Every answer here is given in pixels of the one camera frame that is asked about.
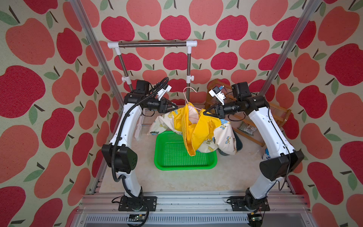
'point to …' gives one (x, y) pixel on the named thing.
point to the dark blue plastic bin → (238, 142)
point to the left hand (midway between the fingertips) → (176, 108)
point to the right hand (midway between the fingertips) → (205, 116)
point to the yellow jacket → (196, 127)
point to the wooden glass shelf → (280, 113)
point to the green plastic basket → (171, 153)
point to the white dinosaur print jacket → (223, 138)
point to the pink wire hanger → (185, 99)
